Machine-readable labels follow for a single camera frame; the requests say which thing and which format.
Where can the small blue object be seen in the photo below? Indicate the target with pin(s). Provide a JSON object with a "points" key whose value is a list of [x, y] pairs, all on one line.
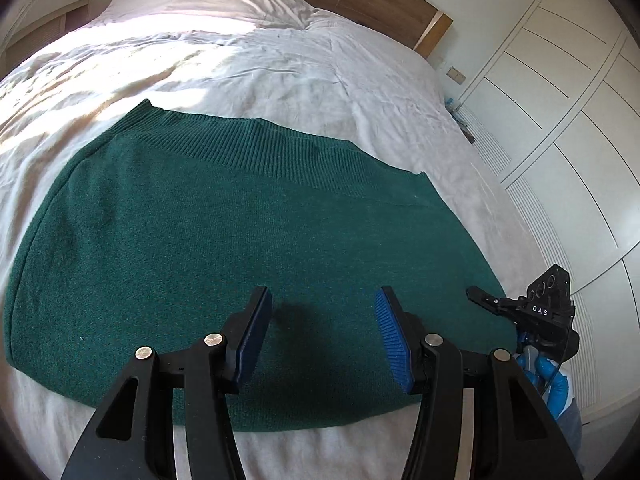
{"points": [[451, 105]]}

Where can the bed with white sheet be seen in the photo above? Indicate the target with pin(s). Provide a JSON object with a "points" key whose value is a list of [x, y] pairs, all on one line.
{"points": [[260, 75]]}

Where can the white wardrobe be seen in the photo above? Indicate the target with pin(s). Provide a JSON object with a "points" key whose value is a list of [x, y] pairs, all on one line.
{"points": [[560, 110]]}

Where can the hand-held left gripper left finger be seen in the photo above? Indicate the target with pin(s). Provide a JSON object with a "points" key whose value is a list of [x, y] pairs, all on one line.
{"points": [[256, 330]]}

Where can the person's right forearm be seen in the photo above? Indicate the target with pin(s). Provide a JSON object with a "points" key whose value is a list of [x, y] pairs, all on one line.
{"points": [[570, 430]]}

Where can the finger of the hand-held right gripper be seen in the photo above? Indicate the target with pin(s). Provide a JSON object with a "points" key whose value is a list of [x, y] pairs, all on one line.
{"points": [[487, 300]]}

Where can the wall switch plate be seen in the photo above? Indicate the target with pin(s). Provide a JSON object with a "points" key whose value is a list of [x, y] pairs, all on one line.
{"points": [[456, 74]]}

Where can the slatted radiator cover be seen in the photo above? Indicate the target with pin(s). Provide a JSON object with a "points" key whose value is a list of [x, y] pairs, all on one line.
{"points": [[45, 35]]}

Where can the white pillow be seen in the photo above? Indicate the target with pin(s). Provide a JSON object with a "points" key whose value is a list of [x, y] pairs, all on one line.
{"points": [[200, 0], [370, 45]]}

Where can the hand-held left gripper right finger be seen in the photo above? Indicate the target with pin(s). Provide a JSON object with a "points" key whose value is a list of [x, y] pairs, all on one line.
{"points": [[392, 340]]}

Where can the green knit sweater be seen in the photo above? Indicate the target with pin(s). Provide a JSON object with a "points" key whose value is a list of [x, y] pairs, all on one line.
{"points": [[200, 240]]}

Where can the person's right hand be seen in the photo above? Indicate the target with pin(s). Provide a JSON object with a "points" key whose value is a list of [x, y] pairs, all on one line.
{"points": [[547, 380]]}

